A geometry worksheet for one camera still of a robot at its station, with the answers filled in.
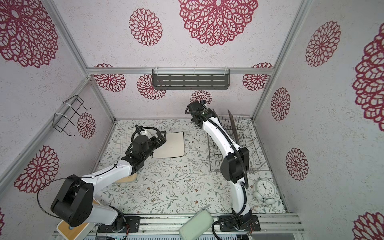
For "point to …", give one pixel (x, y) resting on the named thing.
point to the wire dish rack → (247, 138)
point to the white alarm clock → (265, 189)
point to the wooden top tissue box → (82, 232)
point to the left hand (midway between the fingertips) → (162, 136)
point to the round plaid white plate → (123, 141)
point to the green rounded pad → (197, 227)
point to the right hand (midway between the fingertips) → (207, 118)
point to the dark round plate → (234, 127)
